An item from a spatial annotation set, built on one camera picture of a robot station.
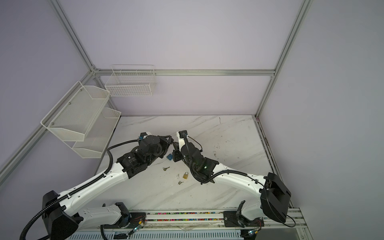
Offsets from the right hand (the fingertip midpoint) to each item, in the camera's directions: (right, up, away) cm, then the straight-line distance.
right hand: (171, 144), depth 73 cm
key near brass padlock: (+3, -24, +13) cm, 27 cm away
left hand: (+1, +2, +1) cm, 3 cm away
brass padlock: (+6, -21, +16) cm, 27 cm away
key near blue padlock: (-7, -17, +18) cm, 26 cm away
